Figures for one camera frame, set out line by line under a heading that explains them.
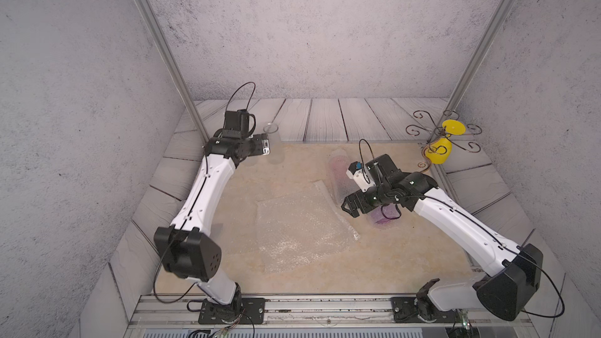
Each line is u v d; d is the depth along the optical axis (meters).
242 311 0.71
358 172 0.68
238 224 0.93
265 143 0.74
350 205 0.67
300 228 0.91
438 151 0.87
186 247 0.43
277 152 1.19
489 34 0.83
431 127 0.82
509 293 0.38
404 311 0.73
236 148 0.56
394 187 0.56
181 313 0.74
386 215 0.66
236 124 0.59
